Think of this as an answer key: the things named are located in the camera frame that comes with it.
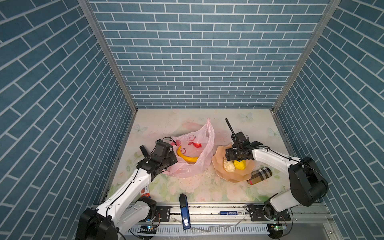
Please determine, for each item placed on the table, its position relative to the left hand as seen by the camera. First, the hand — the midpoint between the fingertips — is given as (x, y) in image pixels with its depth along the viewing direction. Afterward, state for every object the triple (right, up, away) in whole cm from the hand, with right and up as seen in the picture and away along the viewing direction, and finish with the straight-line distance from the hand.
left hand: (176, 156), depth 83 cm
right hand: (+32, 0, +8) cm, 33 cm away
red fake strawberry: (+12, +5, +12) cm, 17 cm away
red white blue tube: (-16, -18, -3) cm, 25 cm away
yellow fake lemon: (+36, -5, +2) cm, 37 cm away
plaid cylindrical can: (+47, -11, +1) cm, 48 cm away
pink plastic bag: (+4, -6, -2) cm, 8 cm away
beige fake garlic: (+30, -6, +2) cm, 30 cm away
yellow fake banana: (+7, -3, +8) cm, 11 cm away
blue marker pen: (+30, -26, -9) cm, 41 cm away
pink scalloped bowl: (+35, -12, +4) cm, 38 cm away
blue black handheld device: (+6, -24, -12) cm, 27 cm away
